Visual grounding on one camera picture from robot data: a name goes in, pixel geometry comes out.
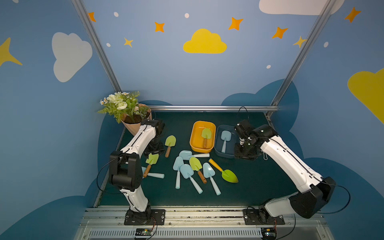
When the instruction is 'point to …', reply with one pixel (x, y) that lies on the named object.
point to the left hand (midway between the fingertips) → (154, 153)
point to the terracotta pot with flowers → (125, 107)
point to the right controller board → (268, 233)
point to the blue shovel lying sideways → (186, 155)
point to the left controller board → (143, 232)
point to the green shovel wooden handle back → (170, 141)
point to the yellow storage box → (196, 141)
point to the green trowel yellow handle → (226, 174)
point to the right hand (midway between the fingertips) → (239, 154)
